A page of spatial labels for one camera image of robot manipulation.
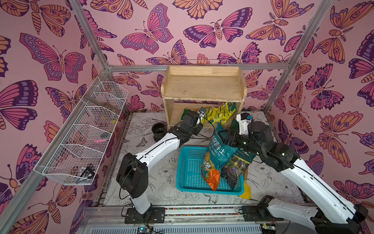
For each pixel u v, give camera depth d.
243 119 0.58
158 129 0.90
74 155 0.65
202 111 0.71
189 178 0.86
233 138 0.56
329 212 0.39
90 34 0.77
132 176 0.44
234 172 0.73
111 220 0.73
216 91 0.72
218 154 0.71
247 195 0.79
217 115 0.82
